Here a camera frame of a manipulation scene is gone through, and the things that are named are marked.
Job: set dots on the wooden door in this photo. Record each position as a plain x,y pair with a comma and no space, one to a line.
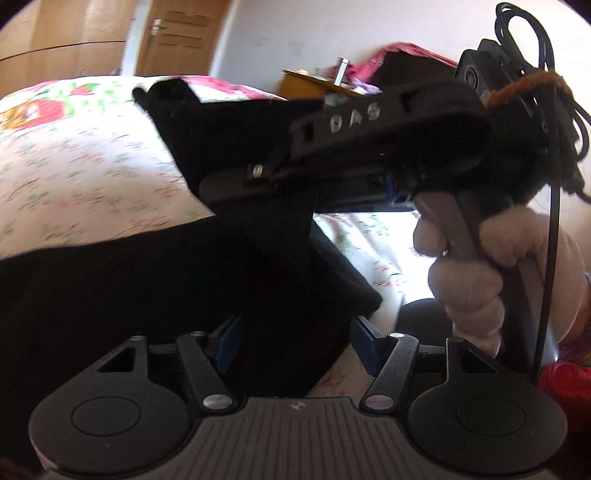
184,37

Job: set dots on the black pants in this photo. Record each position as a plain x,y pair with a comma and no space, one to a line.
138,286

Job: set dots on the wooden nightstand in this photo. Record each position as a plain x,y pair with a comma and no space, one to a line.
309,83

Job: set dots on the red clothing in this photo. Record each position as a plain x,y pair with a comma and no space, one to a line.
569,387

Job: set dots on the floral printed blanket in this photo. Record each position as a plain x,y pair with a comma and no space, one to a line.
69,152

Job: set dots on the person's right hand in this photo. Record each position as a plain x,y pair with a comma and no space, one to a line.
464,282

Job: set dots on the wooden wardrobe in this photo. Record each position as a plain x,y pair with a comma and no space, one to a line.
60,32

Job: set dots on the metal cylinder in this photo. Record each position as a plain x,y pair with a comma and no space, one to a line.
342,70

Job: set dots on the pink cloth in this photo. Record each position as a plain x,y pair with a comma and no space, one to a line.
397,48

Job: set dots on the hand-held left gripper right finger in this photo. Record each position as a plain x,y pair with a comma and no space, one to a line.
368,346

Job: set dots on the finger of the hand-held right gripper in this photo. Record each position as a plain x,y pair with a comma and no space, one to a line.
323,136

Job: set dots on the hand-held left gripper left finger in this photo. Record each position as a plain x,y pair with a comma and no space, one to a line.
228,345

